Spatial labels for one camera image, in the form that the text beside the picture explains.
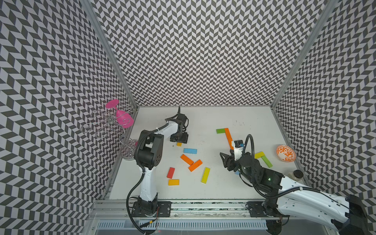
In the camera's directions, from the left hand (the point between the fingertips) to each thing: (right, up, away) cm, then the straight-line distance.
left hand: (180, 141), depth 98 cm
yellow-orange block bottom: (-2, -21, -16) cm, 26 cm away
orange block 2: (+10, -13, -11) cm, 20 cm away
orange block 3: (+33, +4, +3) cm, 34 cm away
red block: (-4, -16, -14) cm, 22 cm away
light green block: (+55, -12, -8) cm, 57 cm away
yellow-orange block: (-1, -2, -1) cm, 2 cm away
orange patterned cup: (+67, -7, -7) cm, 68 cm away
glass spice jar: (+62, -14, -24) cm, 68 cm away
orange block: (+5, -11, -7) cm, 14 cm away
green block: (+28, +7, +5) cm, 30 cm away
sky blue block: (+7, -6, -5) cm, 10 cm away
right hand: (+26, -4, -23) cm, 35 cm away
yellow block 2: (+16, -18, -14) cm, 28 cm away
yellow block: (+49, -7, -10) cm, 51 cm away
